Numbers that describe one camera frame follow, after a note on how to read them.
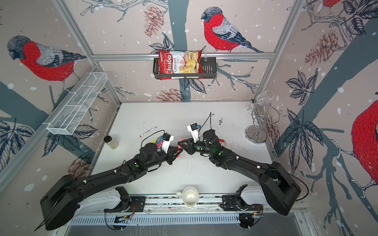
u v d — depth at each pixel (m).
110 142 0.88
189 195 0.76
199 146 0.68
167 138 0.68
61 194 0.42
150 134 1.02
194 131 0.70
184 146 0.76
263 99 0.88
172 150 0.69
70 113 0.74
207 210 0.73
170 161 0.68
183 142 0.74
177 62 0.88
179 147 0.75
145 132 1.01
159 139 0.98
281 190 0.42
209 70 0.95
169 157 0.67
